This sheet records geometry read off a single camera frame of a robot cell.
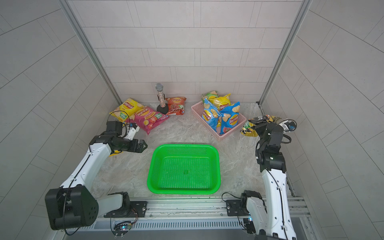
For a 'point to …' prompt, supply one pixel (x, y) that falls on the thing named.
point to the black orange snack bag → (249, 127)
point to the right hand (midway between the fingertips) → (262, 118)
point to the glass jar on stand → (163, 108)
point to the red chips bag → (176, 105)
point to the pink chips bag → (147, 118)
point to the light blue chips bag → (211, 114)
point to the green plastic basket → (184, 169)
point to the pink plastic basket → (197, 109)
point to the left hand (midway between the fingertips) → (142, 142)
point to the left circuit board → (122, 228)
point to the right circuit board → (250, 225)
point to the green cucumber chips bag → (207, 95)
